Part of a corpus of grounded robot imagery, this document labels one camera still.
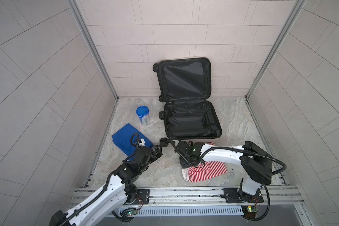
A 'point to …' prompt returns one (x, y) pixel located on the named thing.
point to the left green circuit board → (132, 212)
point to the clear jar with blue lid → (142, 111)
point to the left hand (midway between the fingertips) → (160, 149)
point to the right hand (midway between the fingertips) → (181, 167)
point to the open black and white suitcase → (186, 85)
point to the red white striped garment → (203, 172)
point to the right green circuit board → (249, 211)
